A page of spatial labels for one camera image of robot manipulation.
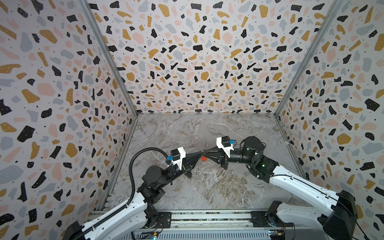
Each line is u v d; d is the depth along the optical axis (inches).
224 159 22.4
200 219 29.7
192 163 22.8
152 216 25.1
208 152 24.5
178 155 20.0
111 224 17.7
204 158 24.2
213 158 24.1
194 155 23.0
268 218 26.0
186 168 21.7
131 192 19.6
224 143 20.6
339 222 15.0
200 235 30.7
